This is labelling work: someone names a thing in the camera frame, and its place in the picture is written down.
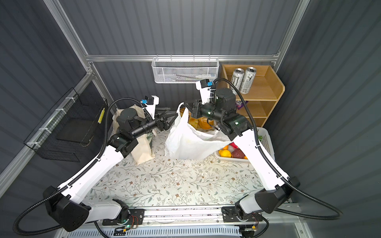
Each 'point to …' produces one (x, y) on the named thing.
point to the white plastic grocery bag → (186, 141)
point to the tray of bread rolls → (201, 124)
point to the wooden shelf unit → (266, 89)
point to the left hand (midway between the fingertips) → (174, 111)
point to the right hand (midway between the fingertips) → (185, 104)
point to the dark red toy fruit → (237, 153)
